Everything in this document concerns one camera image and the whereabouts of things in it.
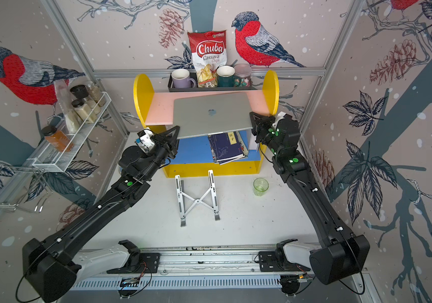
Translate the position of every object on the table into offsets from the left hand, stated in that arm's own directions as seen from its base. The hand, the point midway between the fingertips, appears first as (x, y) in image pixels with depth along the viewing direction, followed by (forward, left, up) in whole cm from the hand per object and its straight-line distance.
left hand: (183, 123), depth 62 cm
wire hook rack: (-12, +57, -21) cm, 62 cm away
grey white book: (+12, -28, -25) cm, 39 cm away
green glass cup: (-2, -32, -42) cm, 53 cm away
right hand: (+7, -22, -1) cm, 23 cm away
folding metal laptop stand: (-10, +4, -43) cm, 44 cm away
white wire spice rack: (-3, +50, -14) cm, 52 cm away
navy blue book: (+12, -16, -28) cm, 34 cm away
